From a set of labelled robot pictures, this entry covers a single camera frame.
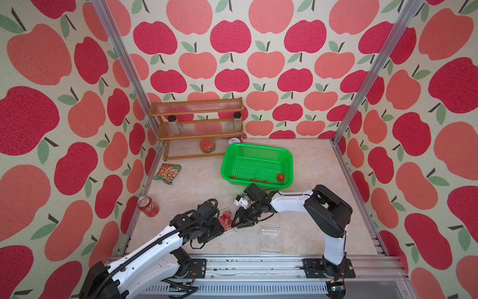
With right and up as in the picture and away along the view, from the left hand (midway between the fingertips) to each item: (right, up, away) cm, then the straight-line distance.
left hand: (223, 236), depth 77 cm
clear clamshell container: (0, +3, +7) cm, 8 cm away
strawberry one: (+1, +6, +9) cm, 11 cm away
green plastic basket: (+11, +29, +31) cm, 44 cm away
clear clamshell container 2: (+21, -2, +5) cm, 21 cm away
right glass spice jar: (+6, +53, +24) cm, 59 cm away
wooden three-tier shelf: (-19, +52, +41) cm, 69 cm away
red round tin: (-13, +41, +36) cm, 56 cm away
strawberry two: (+3, +3, +6) cm, 7 cm away
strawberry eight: (+4, +22, +22) cm, 32 cm away
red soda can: (-34, +12, +5) cm, 36 cm away
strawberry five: (+30, +22, +23) cm, 44 cm away
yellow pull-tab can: (+4, +44, +35) cm, 56 cm away
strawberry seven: (+21, +20, +22) cm, 37 cm away
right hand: (+5, 0, +6) cm, 8 cm away
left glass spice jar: (-29, +52, +21) cm, 63 cm away
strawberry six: (+16, +21, +21) cm, 34 cm away
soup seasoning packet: (-33, +25, +26) cm, 49 cm away
